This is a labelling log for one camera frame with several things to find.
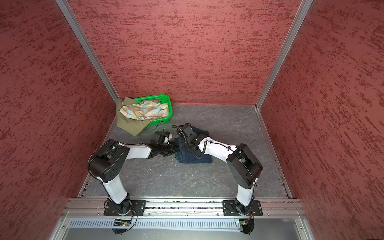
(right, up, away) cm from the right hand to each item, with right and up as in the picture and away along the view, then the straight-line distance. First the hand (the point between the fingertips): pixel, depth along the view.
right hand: (179, 146), depth 89 cm
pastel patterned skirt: (-28, +24, +25) cm, 44 cm away
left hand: (0, -5, +6) cm, 7 cm away
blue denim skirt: (+3, -5, -2) cm, 6 cm away
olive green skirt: (-35, +13, +8) cm, 38 cm away
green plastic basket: (-18, +33, +28) cm, 47 cm away
